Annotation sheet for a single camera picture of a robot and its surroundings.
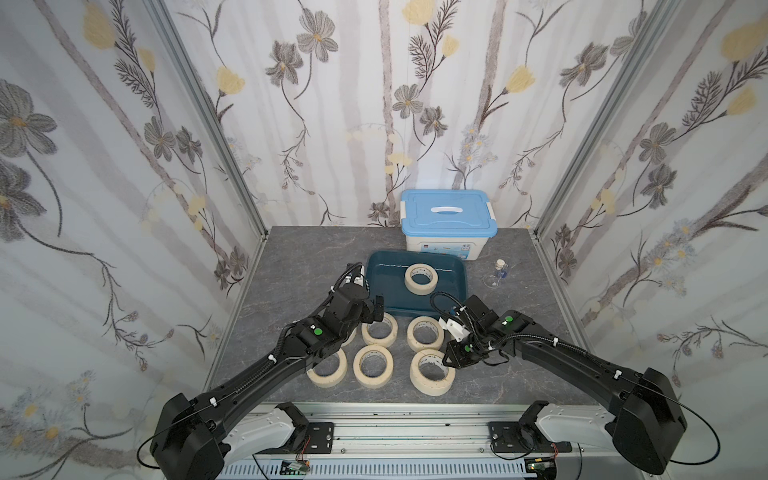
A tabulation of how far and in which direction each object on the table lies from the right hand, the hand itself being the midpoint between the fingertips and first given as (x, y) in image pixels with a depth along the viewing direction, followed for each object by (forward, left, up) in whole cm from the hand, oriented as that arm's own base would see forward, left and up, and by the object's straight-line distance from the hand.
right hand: (449, 356), depth 79 cm
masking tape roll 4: (-5, +32, -8) cm, 33 cm away
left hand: (+13, +22, +9) cm, 27 cm away
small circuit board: (-26, +39, -9) cm, 48 cm away
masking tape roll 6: (-2, +4, -11) cm, 12 cm away
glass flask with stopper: (+32, -21, -12) cm, 40 cm away
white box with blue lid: (+46, -3, +5) cm, 46 cm away
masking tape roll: (-4, +26, +19) cm, 32 cm away
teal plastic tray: (+34, +18, -12) cm, 40 cm away
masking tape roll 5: (-1, +21, -10) cm, 23 cm away
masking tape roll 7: (+34, +6, -8) cm, 35 cm away
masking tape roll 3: (+10, +5, -10) cm, 15 cm away
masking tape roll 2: (+10, +19, -11) cm, 24 cm away
